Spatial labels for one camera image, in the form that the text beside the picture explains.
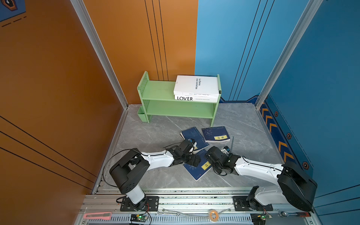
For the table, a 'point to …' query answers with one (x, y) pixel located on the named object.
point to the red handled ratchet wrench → (284, 214)
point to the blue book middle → (192, 132)
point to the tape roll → (213, 220)
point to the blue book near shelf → (215, 134)
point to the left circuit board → (138, 218)
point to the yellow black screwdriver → (231, 145)
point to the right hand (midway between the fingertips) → (205, 160)
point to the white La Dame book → (197, 85)
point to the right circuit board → (259, 219)
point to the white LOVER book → (208, 98)
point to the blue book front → (203, 166)
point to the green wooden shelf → (159, 100)
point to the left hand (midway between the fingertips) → (196, 158)
